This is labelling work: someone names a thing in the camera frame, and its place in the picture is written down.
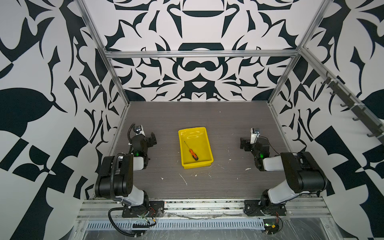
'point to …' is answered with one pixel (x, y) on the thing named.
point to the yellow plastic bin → (196, 151)
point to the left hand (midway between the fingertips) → (144, 132)
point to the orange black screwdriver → (193, 155)
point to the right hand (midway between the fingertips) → (250, 136)
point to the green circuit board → (271, 225)
